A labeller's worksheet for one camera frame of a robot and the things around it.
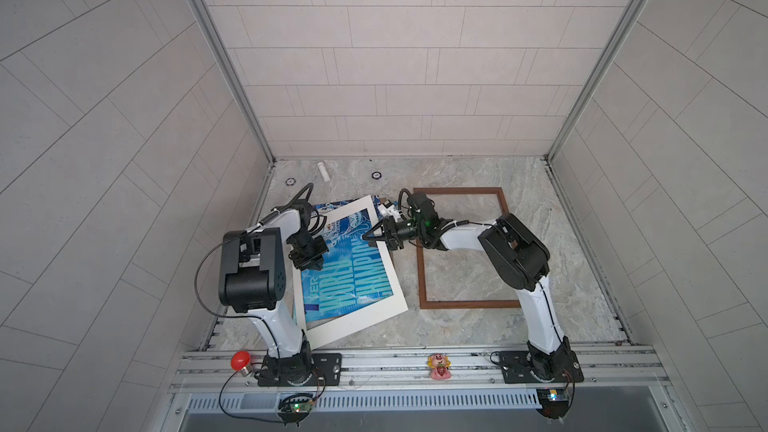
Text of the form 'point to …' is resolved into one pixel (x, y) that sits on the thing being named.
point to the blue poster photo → (353, 274)
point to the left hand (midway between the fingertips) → (331, 257)
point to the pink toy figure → (439, 365)
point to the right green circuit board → (554, 403)
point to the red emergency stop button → (241, 361)
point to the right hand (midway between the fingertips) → (371, 243)
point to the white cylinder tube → (324, 172)
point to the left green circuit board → (295, 407)
